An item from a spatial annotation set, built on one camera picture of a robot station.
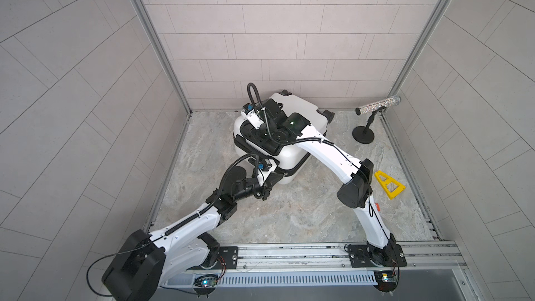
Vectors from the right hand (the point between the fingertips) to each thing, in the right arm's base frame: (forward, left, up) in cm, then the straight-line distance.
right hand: (251, 131), depth 80 cm
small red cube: (-23, -49, -24) cm, 59 cm away
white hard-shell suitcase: (-12, -13, -1) cm, 18 cm away
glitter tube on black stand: (+12, -55, -22) cm, 61 cm away
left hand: (-16, -11, -8) cm, 21 cm away
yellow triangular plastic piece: (-17, -59, -24) cm, 66 cm away
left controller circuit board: (-44, +15, -19) cm, 50 cm away
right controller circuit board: (-47, -43, -25) cm, 68 cm away
